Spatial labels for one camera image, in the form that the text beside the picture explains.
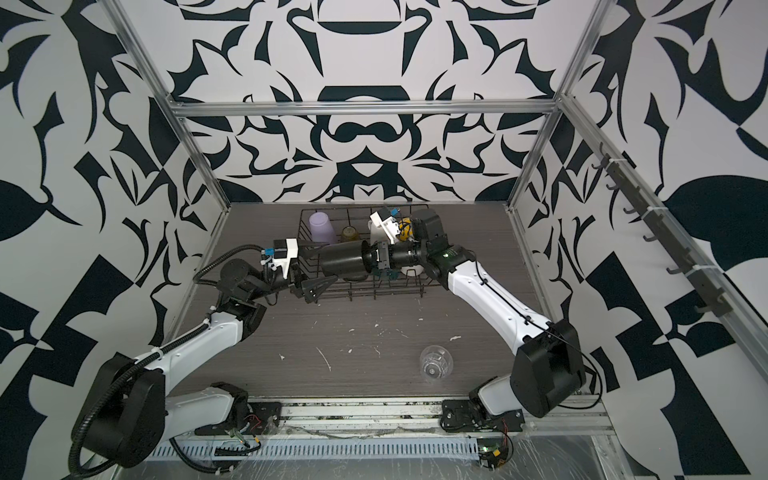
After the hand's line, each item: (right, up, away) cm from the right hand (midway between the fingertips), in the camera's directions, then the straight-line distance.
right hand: (357, 261), depth 70 cm
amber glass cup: (-5, +6, +29) cm, 31 cm away
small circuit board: (+32, -45, +1) cm, 55 cm away
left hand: (-5, +2, -1) cm, 6 cm away
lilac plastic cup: (-14, +8, +28) cm, 32 cm away
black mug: (-1, +1, -5) cm, 6 cm away
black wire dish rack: (-4, +10, +36) cm, 38 cm away
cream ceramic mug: (+4, +6, +27) cm, 28 cm away
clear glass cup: (+20, -29, +13) cm, 38 cm away
